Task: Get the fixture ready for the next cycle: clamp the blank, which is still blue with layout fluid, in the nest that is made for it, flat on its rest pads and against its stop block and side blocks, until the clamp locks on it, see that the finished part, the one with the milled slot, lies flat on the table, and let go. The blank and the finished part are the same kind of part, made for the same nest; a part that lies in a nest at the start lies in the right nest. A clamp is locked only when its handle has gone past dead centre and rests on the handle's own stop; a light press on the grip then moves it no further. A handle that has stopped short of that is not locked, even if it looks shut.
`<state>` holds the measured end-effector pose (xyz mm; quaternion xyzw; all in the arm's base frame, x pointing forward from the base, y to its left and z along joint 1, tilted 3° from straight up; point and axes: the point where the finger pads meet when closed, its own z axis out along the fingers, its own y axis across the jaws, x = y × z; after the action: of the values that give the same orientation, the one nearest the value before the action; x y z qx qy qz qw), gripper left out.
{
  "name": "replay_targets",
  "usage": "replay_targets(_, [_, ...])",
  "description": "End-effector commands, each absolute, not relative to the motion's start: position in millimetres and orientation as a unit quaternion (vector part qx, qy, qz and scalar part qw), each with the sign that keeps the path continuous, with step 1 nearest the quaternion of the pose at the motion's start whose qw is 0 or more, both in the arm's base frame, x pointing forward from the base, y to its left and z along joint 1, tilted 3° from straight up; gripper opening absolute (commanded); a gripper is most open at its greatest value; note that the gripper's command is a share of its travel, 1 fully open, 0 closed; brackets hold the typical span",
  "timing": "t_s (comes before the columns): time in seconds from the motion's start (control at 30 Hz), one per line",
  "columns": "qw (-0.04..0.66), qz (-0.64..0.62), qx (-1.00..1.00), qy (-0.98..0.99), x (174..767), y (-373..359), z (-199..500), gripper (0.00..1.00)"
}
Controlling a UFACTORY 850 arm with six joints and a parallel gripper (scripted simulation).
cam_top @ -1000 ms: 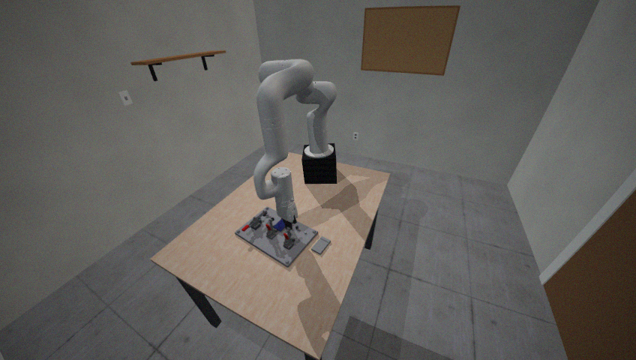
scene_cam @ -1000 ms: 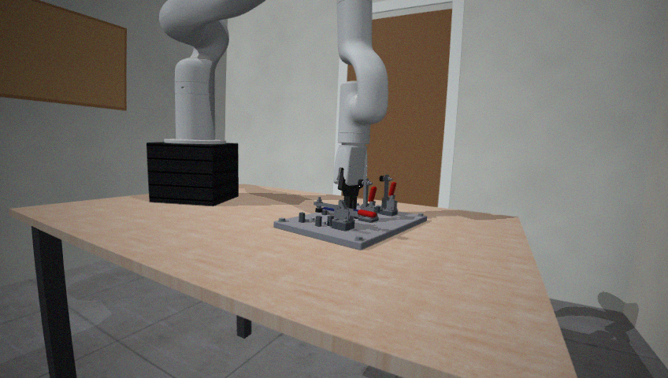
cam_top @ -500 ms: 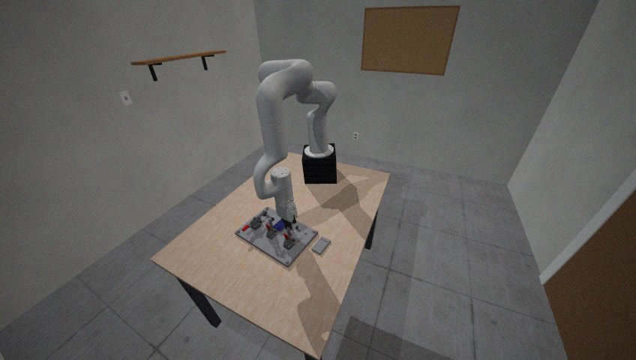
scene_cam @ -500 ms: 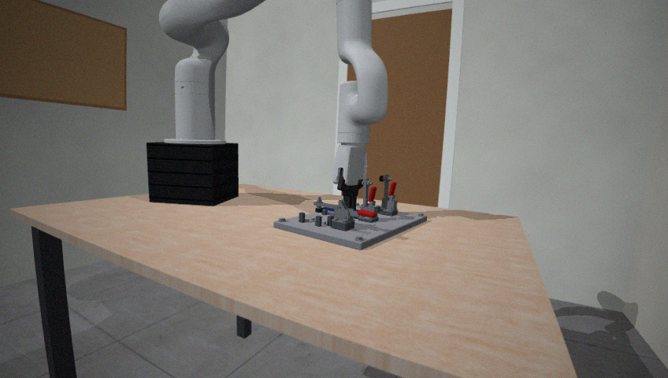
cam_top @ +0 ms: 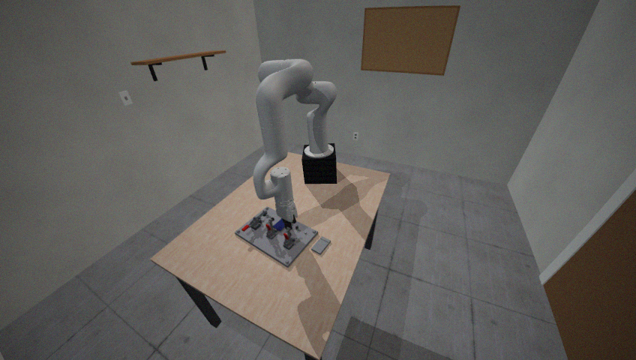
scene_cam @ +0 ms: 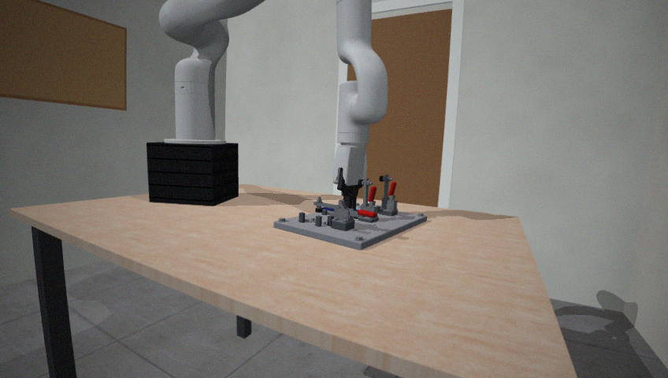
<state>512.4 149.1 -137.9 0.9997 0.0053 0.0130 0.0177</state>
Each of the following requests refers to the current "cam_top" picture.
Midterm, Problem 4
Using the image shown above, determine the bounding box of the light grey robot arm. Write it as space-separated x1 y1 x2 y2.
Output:
253 59 337 206

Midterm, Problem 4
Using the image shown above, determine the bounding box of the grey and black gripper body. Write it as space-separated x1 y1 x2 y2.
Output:
275 202 298 222

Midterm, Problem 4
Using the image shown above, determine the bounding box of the blue rectangular block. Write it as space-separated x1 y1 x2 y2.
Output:
273 219 285 232

